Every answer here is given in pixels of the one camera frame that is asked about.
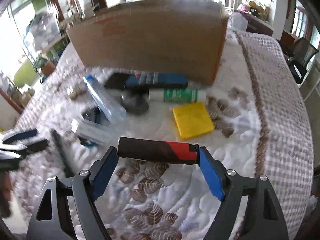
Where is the red black lighter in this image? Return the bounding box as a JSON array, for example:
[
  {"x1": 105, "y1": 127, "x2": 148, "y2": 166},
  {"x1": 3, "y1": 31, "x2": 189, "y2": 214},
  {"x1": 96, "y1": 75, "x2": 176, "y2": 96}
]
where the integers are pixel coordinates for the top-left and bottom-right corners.
[{"x1": 117, "y1": 137, "x2": 199, "y2": 165}]

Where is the yellow sponge block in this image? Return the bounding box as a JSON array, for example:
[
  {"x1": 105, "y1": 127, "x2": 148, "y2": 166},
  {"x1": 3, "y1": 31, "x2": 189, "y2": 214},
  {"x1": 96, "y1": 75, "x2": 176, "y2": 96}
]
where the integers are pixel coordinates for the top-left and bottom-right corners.
[{"x1": 172, "y1": 102, "x2": 215, "y2": 140}]

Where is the black permanent marker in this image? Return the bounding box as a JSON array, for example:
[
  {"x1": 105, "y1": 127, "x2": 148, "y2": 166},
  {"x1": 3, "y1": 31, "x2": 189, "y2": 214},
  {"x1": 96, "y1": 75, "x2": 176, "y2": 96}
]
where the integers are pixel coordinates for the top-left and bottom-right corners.
[{"x1": 50, "y1": 129, "x2": 74, "y2": 178}]

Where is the clear water bottle blue cap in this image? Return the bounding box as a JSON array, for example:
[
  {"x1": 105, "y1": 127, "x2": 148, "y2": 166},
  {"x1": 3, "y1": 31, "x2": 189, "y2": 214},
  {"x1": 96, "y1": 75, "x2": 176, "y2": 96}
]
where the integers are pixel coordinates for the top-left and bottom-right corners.
[{"x1": 83, "y1": 75, "x2": 126, "y2": 125}]

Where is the clear plastic storage bin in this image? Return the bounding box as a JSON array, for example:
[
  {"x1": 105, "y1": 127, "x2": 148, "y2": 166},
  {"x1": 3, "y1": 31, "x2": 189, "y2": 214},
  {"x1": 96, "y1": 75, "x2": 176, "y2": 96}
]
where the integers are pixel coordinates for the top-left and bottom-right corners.
[{"x1": 24, "y1": 11, "x2": 61, "y2": 51}]

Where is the quilted leaf-pattern bedspread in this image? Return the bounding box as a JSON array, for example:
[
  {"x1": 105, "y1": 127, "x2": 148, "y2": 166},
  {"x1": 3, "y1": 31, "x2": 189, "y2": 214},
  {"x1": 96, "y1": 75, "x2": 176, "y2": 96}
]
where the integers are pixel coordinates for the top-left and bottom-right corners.
[{"x1": 14, "y1": 30, "x2": 313, "y2": 239}]

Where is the dark blue flat box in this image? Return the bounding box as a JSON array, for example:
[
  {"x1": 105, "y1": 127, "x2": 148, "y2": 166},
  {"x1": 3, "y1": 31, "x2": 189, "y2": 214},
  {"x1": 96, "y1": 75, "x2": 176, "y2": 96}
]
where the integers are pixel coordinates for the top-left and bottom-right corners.
[{"x1": 104, "y1": 73, "x2": 188, "y2": 90}]

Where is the green labelled tube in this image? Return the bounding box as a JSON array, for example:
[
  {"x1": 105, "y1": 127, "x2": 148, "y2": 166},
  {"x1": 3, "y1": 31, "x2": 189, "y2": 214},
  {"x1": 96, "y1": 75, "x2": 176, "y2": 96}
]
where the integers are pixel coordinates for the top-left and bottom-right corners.
[{"x1": 149, "y1": 88, "x2": 207, "y2": 103}]

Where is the black office chair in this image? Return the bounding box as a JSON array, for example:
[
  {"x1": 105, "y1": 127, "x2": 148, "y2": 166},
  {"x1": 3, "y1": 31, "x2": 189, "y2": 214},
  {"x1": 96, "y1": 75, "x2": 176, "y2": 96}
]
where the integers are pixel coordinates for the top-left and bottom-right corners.
[{"x1": 278, "y1": 37, "x2": 319, "y2": 85}]

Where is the brown cardboard box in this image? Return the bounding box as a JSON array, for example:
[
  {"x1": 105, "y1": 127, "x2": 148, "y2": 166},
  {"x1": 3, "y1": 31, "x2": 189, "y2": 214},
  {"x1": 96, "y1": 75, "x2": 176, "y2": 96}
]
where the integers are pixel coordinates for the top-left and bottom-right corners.
[{"x1": 67, "y1": 0, "x2": 228, "y2": 86}]

